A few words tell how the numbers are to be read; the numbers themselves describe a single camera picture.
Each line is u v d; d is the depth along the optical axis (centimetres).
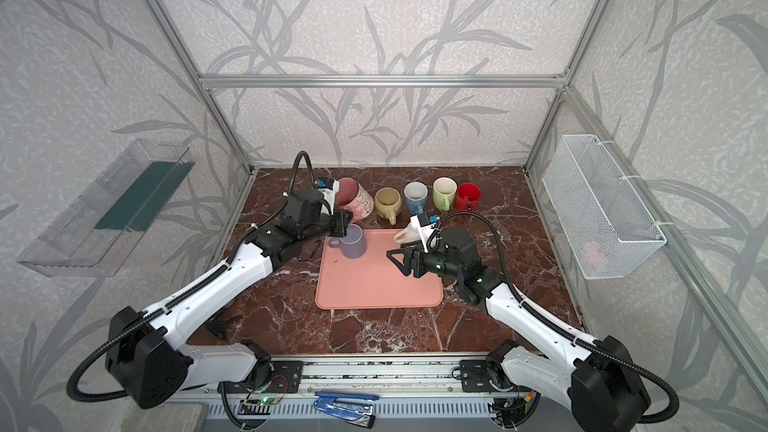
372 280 94
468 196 107
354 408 68
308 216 60
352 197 77
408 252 67
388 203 103
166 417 66
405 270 68
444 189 104
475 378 73
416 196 102
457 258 60
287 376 73
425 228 68
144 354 38
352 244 90
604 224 62
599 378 39
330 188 70
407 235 93
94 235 64
